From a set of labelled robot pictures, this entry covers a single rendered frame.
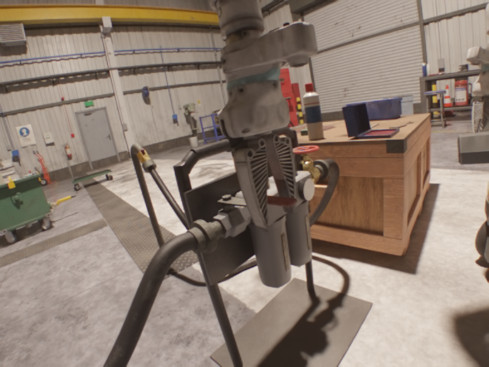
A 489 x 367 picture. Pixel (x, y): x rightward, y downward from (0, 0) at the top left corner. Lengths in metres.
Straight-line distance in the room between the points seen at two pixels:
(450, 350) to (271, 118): 0.70
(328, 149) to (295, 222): 0.44
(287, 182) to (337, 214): 0.69
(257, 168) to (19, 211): 2.64
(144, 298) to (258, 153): 0.25
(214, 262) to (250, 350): 0.34
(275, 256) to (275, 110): 0.31
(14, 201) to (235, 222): 2.54
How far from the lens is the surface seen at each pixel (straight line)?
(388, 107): 1.57
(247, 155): 0.30
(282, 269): 0.55
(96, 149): 10.23
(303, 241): 0.60
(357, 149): 0.90
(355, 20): 9.69
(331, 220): 1.06
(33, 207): 2.83
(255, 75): 0.31
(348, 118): 0.92
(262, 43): 0.30
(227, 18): 0.34
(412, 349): 0.78
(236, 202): 0.41
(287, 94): 3.91
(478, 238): 1.07
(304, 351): 0.74
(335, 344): 0.75
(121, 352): 0.40
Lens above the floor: 0.60
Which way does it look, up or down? 16 degrees down
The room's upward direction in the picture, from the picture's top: 11 degrees counter-clockwise
